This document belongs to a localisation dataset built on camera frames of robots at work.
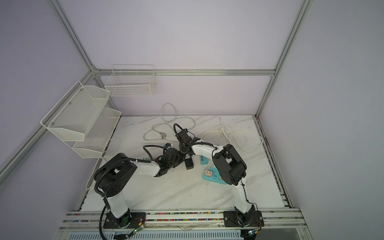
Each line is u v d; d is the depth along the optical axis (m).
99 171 0.50
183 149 0.76
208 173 0.82
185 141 0.76
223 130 1.09
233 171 0.53
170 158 0.75
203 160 0.93
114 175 0.50
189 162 0.93
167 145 0.88
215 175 0.86
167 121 1.18
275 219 0.75
